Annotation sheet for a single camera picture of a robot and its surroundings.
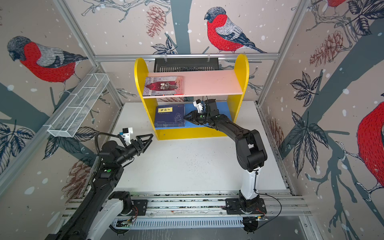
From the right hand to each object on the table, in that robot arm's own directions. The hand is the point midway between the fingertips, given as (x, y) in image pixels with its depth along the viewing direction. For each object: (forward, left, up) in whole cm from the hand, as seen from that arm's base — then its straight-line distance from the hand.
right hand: (184, 119), depth 88 cm
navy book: (+3, +10, 0) cm, 10 cm away
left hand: (-18, +14, +7) cm, 24 cm away
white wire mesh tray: (-9, +55, +15) cm, 58 cm away
